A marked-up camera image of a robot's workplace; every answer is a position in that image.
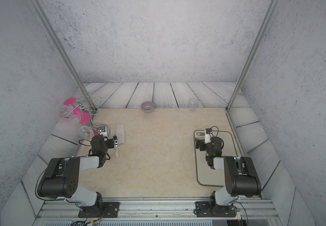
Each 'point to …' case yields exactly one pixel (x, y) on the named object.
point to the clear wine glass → (88, 133)
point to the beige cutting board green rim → (206, 176)
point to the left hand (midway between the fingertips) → (110, 135)
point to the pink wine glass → (83, 117)
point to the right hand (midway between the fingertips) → (205, 136)
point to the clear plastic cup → (192, 104)
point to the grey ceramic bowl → (148, 107)
